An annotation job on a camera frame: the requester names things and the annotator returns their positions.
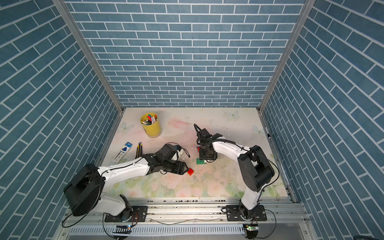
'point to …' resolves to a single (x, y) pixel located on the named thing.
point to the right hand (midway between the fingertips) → (204, 158)
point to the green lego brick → (200, 162)
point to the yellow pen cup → (150, 121)
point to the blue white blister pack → (127, 146)
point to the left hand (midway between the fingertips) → (187, 170)
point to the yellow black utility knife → (139, 153)
